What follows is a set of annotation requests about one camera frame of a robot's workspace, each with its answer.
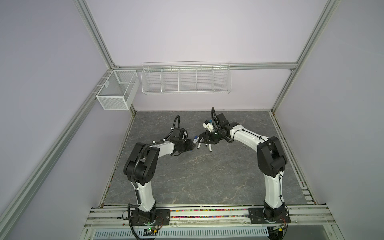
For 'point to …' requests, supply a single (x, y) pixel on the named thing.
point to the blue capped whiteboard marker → (195, 139)
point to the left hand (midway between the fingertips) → (194, 147)
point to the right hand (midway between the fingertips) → (201, 142)
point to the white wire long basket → (186, 77)
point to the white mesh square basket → (119, 90)
